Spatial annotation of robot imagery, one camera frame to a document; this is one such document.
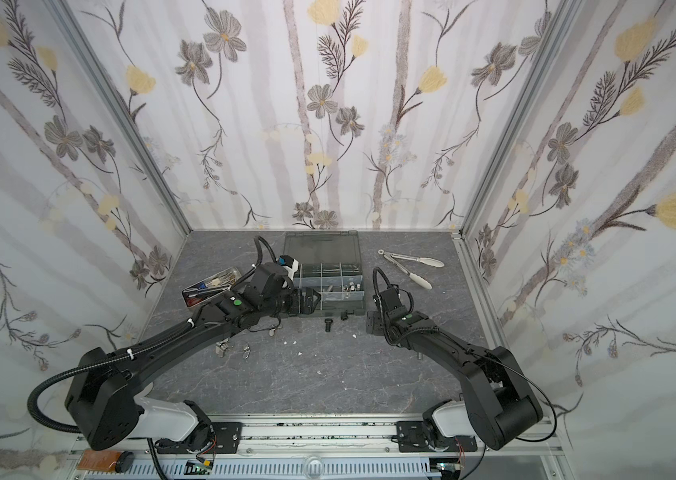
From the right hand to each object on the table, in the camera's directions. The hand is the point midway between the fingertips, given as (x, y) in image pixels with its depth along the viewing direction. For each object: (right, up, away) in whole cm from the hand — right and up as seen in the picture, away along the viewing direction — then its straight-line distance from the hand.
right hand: (377, 314), depth 90 cm
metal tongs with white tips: (+22, +16, +21) cm, 34 cm away
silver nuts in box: (-8, +7, +11) cm, 15 cm away
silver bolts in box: (-15, +7, +12) cm, 20 cm away
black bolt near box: (-15, -3, +4) cm, 16 cm away
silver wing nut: (-40, -11, -2) cm, 41 cm away
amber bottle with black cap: (-65, -29, -23) cm, 75 cm away
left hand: (-21, +9, -9) cm, 24 cm away
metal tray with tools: (-58, +6, +10) cm, 59 cm away
